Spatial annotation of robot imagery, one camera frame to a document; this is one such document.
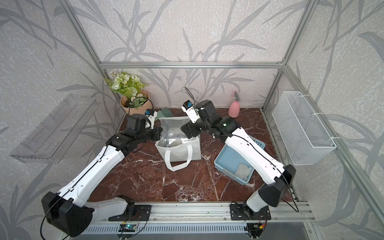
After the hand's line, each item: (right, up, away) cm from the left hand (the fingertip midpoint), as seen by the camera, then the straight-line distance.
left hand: (163, 128), depth 77 cm
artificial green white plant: (-26, +27, +17) cm, 41 cm away
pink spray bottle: (+44, +13, +31) cm, 56 cm away
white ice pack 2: (+44, -25, +7) cm, 51 cm away
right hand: (+14, +4, -6) cm, 16 cm away
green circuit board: (-15, -47, -7) cm, 50 cm away
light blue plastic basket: (+39, -23, +11) cm, 46 cm away
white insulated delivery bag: (+8, -16, +5) cm, 18 cm away
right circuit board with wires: (+46, -48, -5) cm, 67 cm away
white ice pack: (+4, -10, +20) cm, 23 cm away
